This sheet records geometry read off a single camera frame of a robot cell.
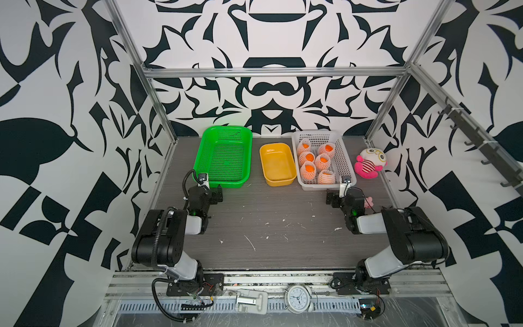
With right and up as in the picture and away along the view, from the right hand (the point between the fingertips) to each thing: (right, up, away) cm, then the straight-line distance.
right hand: (338, 186), depth 96 cm
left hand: (-61, +2, -1) cm, 61 cm away
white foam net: (-6, +4, -2) cm, 8 cm away
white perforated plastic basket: (-7, +12, +4) cm, 15 cm away
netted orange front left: (-14, +7, +1) cm, 15 cm away
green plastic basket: (-55, +15, +16) cm, 59 cm away
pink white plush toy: (+18, +11, +6) cm, 22 cm away
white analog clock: (-23, -34, -27) cm, 50 cm away
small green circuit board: (+2, -39, -25) cm, 46 cm away
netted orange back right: (-2, +18, +9) cm, 20 cm away
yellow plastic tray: (-27, +10, +13) cm, 32 cm away
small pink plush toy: (+13, -7, -3) cm, 15 cm away
